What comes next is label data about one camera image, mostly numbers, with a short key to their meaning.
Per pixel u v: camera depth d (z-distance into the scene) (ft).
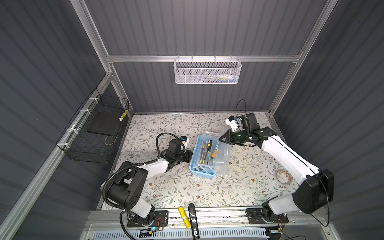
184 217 2.37
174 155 2.37
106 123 2.43
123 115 2.69
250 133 2.00
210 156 2.68
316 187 1.34
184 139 2.71
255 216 2.42
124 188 1.48
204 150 2.78
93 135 2.39
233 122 2.42
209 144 2.82
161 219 2.38
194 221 2.26
